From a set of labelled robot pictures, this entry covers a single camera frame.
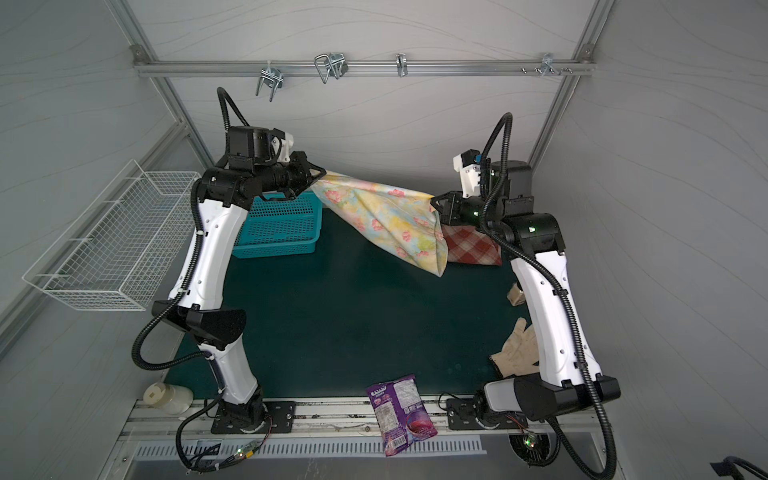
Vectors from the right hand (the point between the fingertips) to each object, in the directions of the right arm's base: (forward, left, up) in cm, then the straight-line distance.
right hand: (440, 192), depth 65 cm
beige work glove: (-19, -26, -43) cm, 54 cm away
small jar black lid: (-4, -27, -38) cm, 47 cm away
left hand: (+8, +26, +1) cm, 27 cm away
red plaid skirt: (+17, -15, -40) cm, 46 cm away
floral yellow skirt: (+5, +8, -17) cm, 19 cm away
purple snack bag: (-36, +7, -40) cm, 55 cm away
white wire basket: (-12, +74, -10) cm, 76 cm away
